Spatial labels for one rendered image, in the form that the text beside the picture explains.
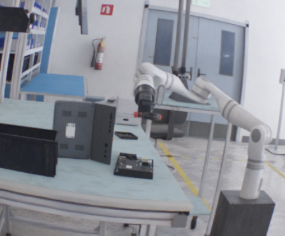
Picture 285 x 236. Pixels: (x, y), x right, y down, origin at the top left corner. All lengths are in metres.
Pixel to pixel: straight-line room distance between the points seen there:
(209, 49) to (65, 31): 2.40
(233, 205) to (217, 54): 6.87
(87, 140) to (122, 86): 6.64
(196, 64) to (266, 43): 1.48
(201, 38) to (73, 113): 6.97
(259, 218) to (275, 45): 7.17
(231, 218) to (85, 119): 0.74
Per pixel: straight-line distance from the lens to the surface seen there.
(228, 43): 8.95
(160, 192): 1.67
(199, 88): 2.42
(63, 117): 1.94
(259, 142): 2.18
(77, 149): 1.98
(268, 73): 9.15
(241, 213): 2.17
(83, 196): 1.52
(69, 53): 8.55
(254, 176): 2.21
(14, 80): 4.62
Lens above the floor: 1.45
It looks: 8 degrees down
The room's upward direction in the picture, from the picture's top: 7 degrees clockwise
